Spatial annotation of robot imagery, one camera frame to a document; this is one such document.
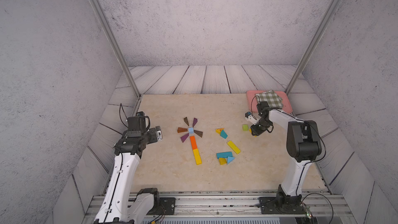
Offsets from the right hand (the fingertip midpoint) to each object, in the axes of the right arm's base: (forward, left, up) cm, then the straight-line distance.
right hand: (257, 130), depth 98 cm
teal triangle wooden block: (-2, +21, -2) cm, 21 cm away
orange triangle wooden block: (0, +24, 0) cm, 24 cm away
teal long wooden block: (-15, +22, -3) cm, 26 cm away
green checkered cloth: (+27, -17, 0) cm, 32 cm away
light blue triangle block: (-18, +19, 0) cm, 26 cm away
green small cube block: (+1, +8, +2) cm, 8 cm away
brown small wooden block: (0, +48, +1) cm, 48 cm away
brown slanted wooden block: (-2, +36, 0) cm, 36 cm away
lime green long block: (-10, +16, -1) cm, 19 cm away
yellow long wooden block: (-17, +37, -1) cm, 41 cm away
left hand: (-13, +58, +19) cm, 62 cm away
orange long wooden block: (-7, +40, -2) cm, 40 cm away
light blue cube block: (0, +42, +1) cm, 42 cm away
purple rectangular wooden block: (-5, +46, 0) cm, 46 cm away
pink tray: (+8, +5, +14) cm, 17 cm away
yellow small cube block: (-19, +23, -2) cm, 30 cm away
